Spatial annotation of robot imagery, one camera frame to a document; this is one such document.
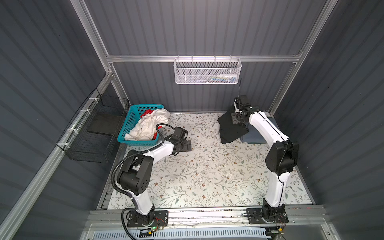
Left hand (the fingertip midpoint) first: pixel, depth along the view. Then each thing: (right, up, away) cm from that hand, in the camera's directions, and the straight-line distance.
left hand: (183, 146), depth 96 cm
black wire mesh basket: (-43, +8, -23) cm, 50 cm away
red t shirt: (-28, +24, +17) cm, 40 cm away
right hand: (+36, +18, -2) cm, 41 cm away
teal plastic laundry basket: (-39, +20, +16) cm, 47 cm away
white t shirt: (-27, +13, +10) cm, 31 cm away
